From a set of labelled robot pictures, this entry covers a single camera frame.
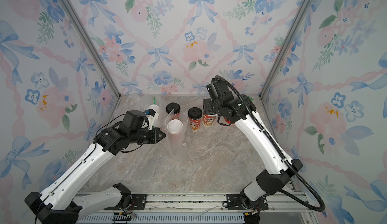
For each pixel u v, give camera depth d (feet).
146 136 1.92
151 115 2.09
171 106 2.94
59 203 1.24
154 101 3.01
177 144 2.50
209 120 2.44
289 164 1.29
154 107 2.96
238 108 1.41
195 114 2.84
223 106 1.47
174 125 2.69
